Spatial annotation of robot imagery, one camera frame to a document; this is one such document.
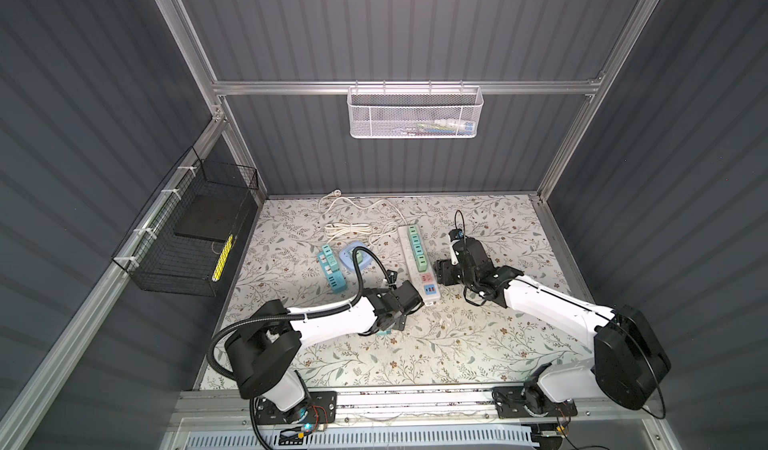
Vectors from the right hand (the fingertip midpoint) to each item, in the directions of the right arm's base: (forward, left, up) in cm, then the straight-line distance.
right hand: (446, 266), depth 87 cm
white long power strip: (-1, +5, -9) cm, 10 cm away
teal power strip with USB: (+3, +36, -6) cm, 37 cm away
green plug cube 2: (+4, +7, -5) cm, 9 cm away
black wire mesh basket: (-4, +68, +18) cm, 71 cm away
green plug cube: (+17, +9, -4) cm, 19 cm away
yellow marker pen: (-7, +55, +18) cm, 59 cm away
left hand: (-11, +18, -7) cm, 22 cm away
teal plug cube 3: (-16, +18, -10) cm, 26 cm away
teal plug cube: (+13, +8, -4) cm, 16 cm away
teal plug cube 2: (+9, +8, -4) cm, 12 cm away
